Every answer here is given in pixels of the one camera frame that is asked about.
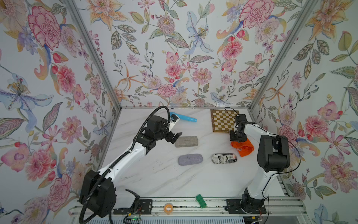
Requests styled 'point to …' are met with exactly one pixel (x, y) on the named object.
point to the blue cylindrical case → (184, 117)
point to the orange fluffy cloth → (244, 148)
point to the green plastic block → (201, 200)
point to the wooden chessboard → (223, 121)
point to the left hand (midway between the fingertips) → (177, 126)
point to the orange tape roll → (168, 208)
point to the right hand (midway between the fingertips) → (235, 136)
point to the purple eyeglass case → (190, 159)
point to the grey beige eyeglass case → (189, 141)
